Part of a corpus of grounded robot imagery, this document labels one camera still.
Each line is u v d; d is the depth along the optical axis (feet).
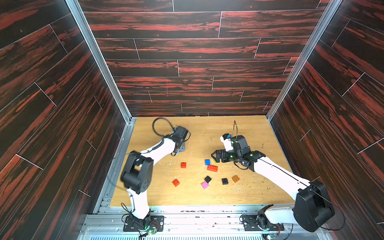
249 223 2.41
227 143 2.45
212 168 2.98
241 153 2.10
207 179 2.87
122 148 3.49
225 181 2.83
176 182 2.83
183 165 3.05
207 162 3.09
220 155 2.46
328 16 2.26
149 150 1.79
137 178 1.62
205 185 2.80
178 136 2.45
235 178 2.88
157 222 2.40
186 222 2.47
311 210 1.33
